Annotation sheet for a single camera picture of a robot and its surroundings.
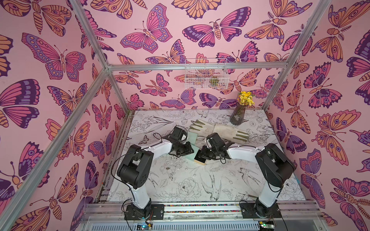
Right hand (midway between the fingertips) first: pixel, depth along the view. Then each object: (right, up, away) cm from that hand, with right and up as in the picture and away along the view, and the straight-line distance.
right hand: (199, 153), depth 92 cm
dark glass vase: (+29, +26, +13) cm, 41 cm away
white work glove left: (+5, +16, +17) cm, 23 cm away
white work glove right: (+24, +12, +12) cm, 29 cm away
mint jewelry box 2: (-4, +8, +8) cm, 12 cm away
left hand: (-3, +2, 0) cm, 3 cm away
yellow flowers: (+30, +35, +1) cm, 46 cm away
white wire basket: (+5, +52, +3) cm, 52 cm away
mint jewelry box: (-2, -1, -1) cm, 3 cm away
